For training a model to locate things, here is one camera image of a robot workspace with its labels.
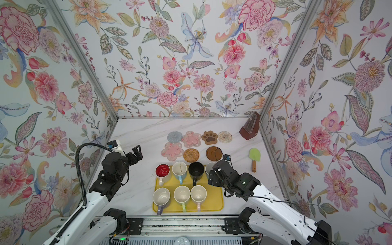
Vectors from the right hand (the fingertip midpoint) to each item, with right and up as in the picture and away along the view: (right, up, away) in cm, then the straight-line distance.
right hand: (214, 176), depth 77 cm
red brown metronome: (+28, +25, +26) cm, 46 cm away
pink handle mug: (-8, -11, +6) cm, 15 cm away
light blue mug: (-19, 0, +13) cm, 23 cm away
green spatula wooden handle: (+29, +8, +24) cm, 39 cm away
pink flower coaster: (-13, +18, +33) cm, 40 cm away
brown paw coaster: (0, +19, +32) cm, 37 cm away
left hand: (-40, +14, +2) cm, 43 cm away
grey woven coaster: (-25, +19, +33) cm, 45 cm away
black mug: (-9, +1, +9) cm, 13 cm away
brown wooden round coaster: (+3, +8, +24) cm, 26 cm away
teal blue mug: (-2, +3, +9) cm, 9 cm away
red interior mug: (-29, -1, +13) cm, 32 cm away
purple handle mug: (-28, -12, +4) cm, 31 cm away
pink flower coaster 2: (-25, +10, +25) cm, 37 cm away
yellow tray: (-21, -9, -3) cm, 23 cm away
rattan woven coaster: (-13, +7, +23) cm, 27 cm away
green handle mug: (-17, -10, +3) cm, 20 cm away
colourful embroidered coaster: (+12, +19, +33) cm, 40 cm away
